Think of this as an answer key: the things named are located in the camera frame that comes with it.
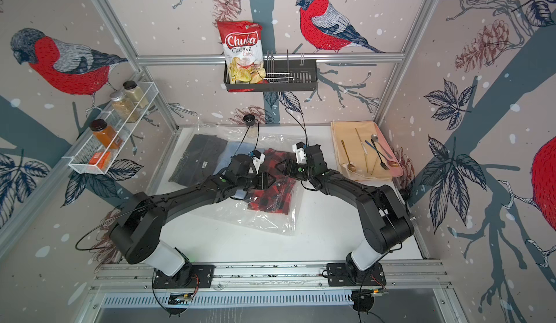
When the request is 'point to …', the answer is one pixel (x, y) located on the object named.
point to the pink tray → (394, 172)
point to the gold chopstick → (364, 150)
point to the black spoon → (382, 164)
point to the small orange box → (100, 159)
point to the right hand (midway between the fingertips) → (278, 166)
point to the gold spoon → (351, 167)
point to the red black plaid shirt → (276, 197)
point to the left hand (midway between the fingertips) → (276, 175)
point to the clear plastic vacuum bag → (236, 211)
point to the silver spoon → (375, 139)
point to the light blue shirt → (233, 148)
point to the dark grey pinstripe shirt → (199, 159)
